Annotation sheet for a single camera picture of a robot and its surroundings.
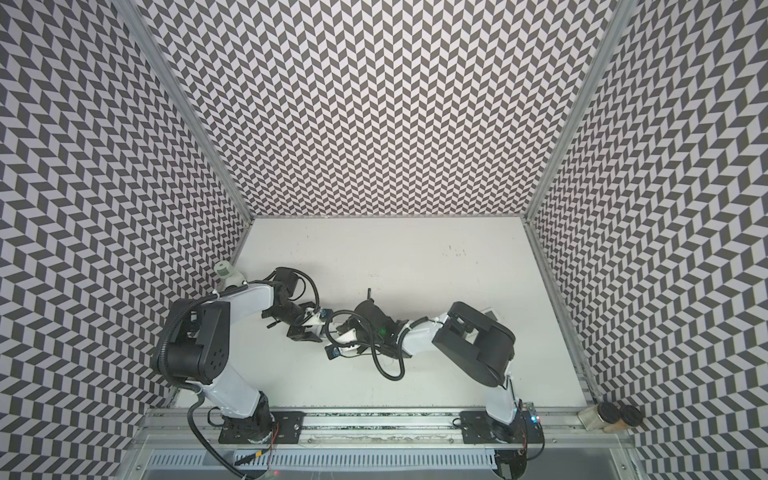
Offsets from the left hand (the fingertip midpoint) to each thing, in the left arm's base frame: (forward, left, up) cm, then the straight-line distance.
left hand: (319, 326), depth 91 cm
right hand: (-2, -8, +2) cm, 8 cm away
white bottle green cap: (+13, +29, +9) cm, 33 cm away
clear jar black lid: (-25, -74, +1) cm, 78 cm away
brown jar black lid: (-25, -81, +4) cm, 85 cm away
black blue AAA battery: (+11, -15, +1) cm, 18 cm away
